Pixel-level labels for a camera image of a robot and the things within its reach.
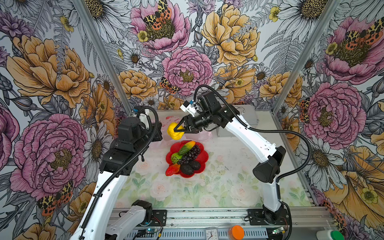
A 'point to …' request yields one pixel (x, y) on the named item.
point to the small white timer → (212, 233)
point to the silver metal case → (249, 114)
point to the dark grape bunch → (190, 155)
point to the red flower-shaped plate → (203, 158)
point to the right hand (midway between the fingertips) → (180, 135)
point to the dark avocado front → (186, 169)
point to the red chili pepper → (172, 169)
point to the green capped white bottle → (329, 235)
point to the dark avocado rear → (194, 164)
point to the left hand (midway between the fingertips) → (161, 130)
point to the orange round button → (236, 232)
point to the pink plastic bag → (192, 137)
